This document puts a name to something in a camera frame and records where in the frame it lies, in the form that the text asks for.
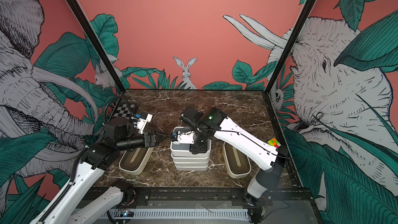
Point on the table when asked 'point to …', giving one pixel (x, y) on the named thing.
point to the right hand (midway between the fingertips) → (193, 143)
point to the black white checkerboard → (124, 109)
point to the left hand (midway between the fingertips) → (166, 135)
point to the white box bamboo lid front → (191, 168)
